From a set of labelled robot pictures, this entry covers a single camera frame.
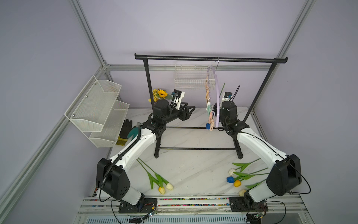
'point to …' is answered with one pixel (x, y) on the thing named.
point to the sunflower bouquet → (160, 94)
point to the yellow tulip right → (237, 184)
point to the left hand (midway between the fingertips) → (190, 107)
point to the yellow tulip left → (152, 179)
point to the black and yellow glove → (126, 129)
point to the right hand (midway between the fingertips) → (217, 105)
